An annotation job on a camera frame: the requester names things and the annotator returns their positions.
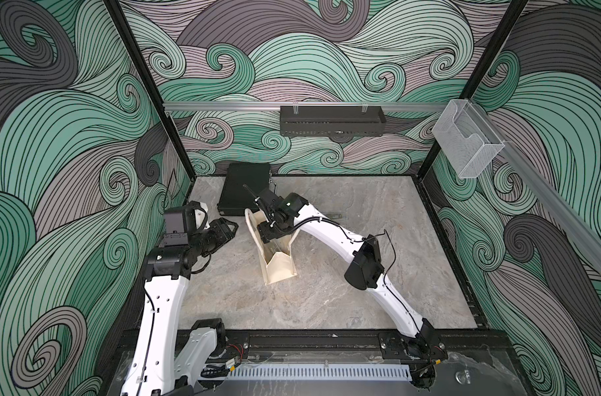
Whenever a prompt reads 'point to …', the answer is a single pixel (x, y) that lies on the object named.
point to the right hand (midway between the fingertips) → (266, 237)
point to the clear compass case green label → (333, 216)
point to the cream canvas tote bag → (276, 255)
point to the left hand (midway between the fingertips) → (232, 226)
